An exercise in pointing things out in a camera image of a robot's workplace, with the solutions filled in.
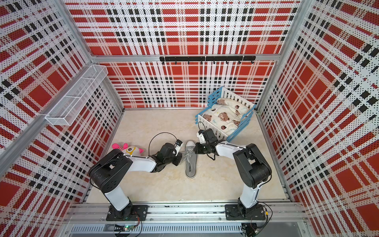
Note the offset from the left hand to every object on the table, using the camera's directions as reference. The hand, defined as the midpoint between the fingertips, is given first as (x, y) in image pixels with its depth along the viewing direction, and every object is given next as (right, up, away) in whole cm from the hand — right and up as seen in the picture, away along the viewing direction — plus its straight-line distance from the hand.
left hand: (182, 153), depth 96 cm
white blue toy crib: (+36, +38, +9) cm, 54 cm away
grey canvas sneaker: (+6, -2, -8) cm, 10 cm away
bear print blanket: (+30, +25, +7) cm, 40 cm away
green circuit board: (-23, -30, -27) cm, 46 cm away
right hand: (+9, +3, -3) cm, 10 cm away
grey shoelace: (+5, +2, -6) cm, 7 cm away
